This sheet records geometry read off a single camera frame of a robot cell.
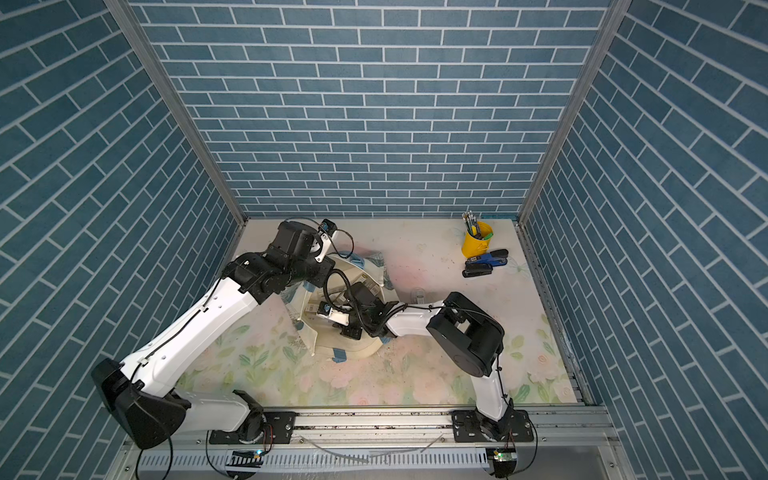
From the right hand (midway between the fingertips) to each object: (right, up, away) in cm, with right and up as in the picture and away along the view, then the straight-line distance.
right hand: (338, 319), depth 89 cm
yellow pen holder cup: (+45, +22, +14) cm, 52 cm away
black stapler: (+44, +14, +13) cm, 48 cm away
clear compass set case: (+24, +6, +8) cm, 26 cm away
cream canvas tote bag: (-3, -4, -3) cm, 6 cm away
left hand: (+3, +18, -14) cm, 23 cm away
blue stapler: (+53, +18, +16) cm, 58 cm away
